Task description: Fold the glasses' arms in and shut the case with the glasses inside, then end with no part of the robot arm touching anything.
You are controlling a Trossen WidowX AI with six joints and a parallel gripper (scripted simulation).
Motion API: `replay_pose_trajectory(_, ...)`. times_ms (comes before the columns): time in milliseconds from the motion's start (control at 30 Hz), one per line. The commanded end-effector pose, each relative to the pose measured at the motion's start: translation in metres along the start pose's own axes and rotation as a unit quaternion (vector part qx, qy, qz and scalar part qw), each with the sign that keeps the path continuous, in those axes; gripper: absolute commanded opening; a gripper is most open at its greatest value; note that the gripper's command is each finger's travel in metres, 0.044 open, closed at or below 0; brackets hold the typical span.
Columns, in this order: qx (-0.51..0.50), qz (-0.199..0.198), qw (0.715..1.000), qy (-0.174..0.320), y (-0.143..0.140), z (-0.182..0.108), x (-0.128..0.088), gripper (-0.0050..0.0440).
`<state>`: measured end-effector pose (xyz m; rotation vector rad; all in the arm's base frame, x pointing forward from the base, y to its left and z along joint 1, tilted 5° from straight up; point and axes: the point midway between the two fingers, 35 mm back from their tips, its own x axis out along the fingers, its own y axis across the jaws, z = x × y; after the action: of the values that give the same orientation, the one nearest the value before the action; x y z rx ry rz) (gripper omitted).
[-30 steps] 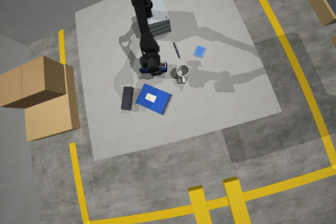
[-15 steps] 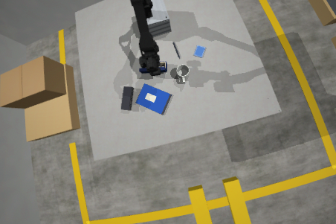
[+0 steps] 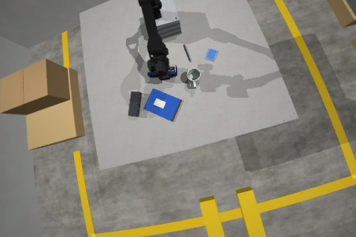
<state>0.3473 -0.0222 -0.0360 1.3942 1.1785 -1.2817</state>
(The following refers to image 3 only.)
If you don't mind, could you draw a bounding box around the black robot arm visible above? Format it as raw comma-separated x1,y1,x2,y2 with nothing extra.
138,0,168,76

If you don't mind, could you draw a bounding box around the white mug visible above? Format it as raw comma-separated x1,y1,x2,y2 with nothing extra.
187,68,201,89

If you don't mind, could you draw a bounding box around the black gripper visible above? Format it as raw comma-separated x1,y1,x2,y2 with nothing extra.
159,48,170,80

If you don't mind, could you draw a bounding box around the blue notebook with white label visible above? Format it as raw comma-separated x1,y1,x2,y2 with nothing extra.
144,89,182,121

